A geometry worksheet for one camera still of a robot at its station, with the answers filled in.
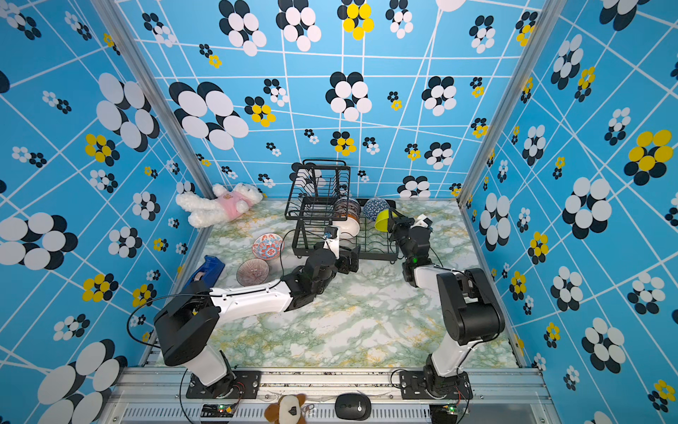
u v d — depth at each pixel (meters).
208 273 0.91
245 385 0.73
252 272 0.96
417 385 0.73
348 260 0.74
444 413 0.71
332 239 0.70
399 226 0.80
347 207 1.09
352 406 0.68
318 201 1.15
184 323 0.45
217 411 0.72
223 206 1.05
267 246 1.02
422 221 0.85
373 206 1.12
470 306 0.48
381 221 0.88
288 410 0.68
